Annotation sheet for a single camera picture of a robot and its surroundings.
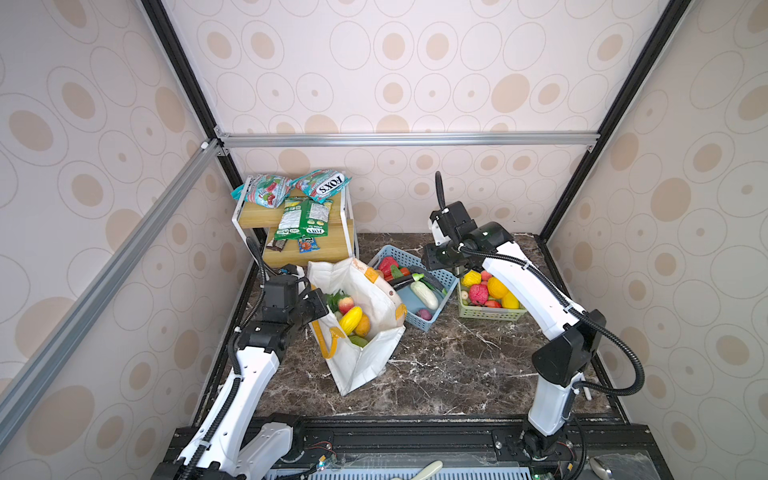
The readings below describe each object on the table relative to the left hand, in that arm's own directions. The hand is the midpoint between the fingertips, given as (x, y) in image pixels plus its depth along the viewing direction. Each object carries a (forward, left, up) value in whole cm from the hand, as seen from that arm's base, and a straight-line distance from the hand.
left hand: (333, 291), depth 77 cm
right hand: (+10, -25, +2) cm, 27 cm away
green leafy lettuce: (+8, +4, -16) cm, 18 cm away
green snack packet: (+13, +7, +13) cm, 20 cm away
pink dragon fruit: (+10, -43, -17) cm, 47 cm away
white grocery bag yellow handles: (-16, -5, -10) cm, 19 cm away
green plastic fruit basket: (+4, -45, -19) cm, 49 cm away
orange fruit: (-3, -7, -15) cm, 16 cm away
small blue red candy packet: (+21, +12, -6) cm, 25 cm away
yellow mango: (-3, -4, -10) cm, 11 cm away
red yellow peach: (+4, -1, -14) cm, 15 cm away
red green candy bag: (+24, +20, +13) cm, 34 cm away
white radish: (+11, -26, -18) cm, 33 cm away
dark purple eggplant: (+15, -18, -18) cm, 29 cm away
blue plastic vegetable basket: (+17, -32, -20) cm, 41 cm away
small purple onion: (+3, -25, -17) cm, 31 cm away
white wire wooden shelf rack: (+19, +20, -7) cm, 28 cm away
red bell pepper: (+23, -13, -18) cm, 32 cm away
